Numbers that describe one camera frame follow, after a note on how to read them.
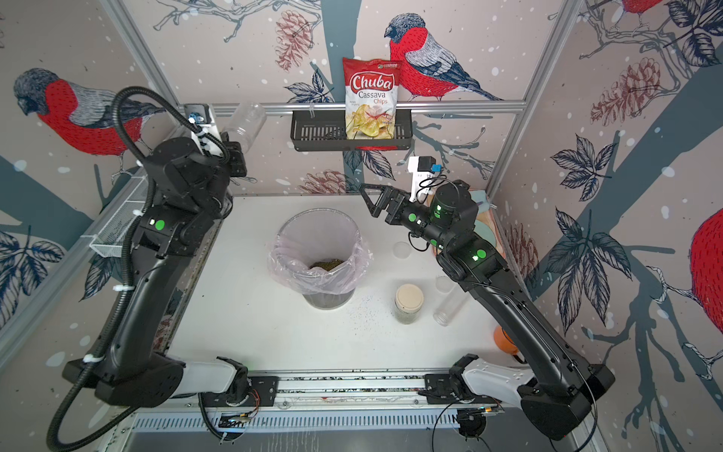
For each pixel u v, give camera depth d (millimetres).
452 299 899
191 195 409
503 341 784
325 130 950
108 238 669
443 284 944
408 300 764
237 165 527
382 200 496
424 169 511
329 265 976
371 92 836
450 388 728
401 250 1029
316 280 674
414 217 508
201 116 445
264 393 731
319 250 879
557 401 393
